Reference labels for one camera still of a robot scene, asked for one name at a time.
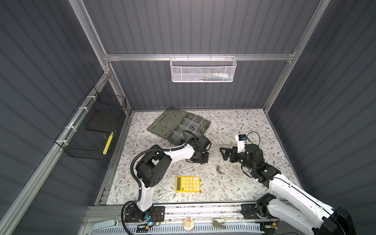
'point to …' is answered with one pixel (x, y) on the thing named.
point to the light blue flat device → (105, 224)
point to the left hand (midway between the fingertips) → (206, 160)
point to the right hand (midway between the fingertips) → (228, 149)
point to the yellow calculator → (187, 184)
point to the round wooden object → (188, 223)
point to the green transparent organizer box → (172, 123)
